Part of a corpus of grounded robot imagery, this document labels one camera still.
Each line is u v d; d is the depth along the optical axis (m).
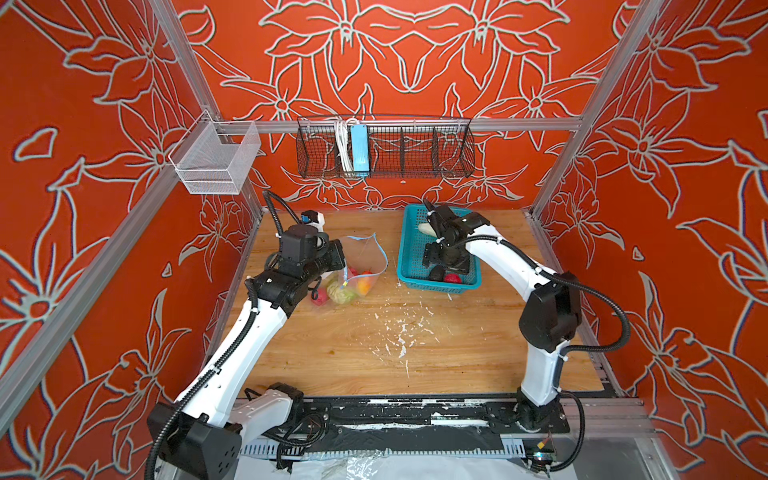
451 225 0.64
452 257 0.74
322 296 0.91
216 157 0.94
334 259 0.65
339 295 0.88
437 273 0.97
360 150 0.88
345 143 0.89
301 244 0.52
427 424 0.73
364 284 0.88
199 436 0.36
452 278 0.93
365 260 0.91
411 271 1.00
